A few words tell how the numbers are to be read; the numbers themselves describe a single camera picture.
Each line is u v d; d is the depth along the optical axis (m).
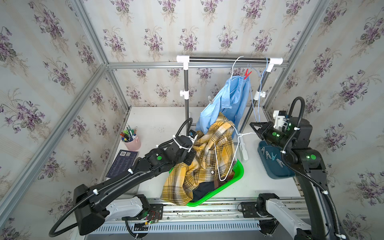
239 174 0.78
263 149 0.94
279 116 0.59
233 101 0.79
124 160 0.92
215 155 0.79
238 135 1.00
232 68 1.04
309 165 0.42
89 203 0.38
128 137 0.89
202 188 0.74
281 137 0.53
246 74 0.78
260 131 0.56
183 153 0.52
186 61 0.60
